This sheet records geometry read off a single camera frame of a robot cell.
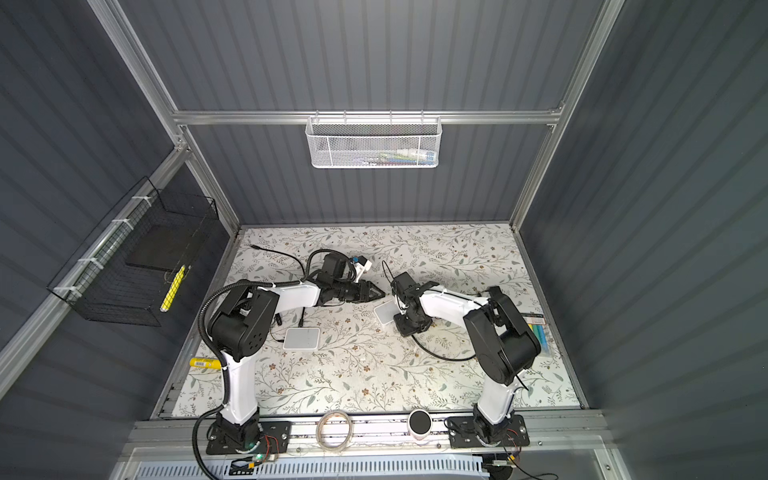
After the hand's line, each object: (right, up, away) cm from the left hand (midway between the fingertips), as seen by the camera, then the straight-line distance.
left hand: (383, 295), depth 95 cm
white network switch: (-25, -13, -4) cm, 28 cm away
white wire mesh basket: (-5, +60, +29) cm, 67 cm away
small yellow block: (-50, -18, -10) cm, 54 cm away
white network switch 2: (+1, -5, 0) cm, 5 cm away
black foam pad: (-57, +15, -18) cm, 61 cm away
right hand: (+9, -10, -2) cm, 14 cm away
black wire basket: (-62, +9, -23) cm, 67 cm away
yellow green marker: (-49, +5, -25) cm, 55 cm away
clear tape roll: (-15, -33, -20) cm, 41 cm away
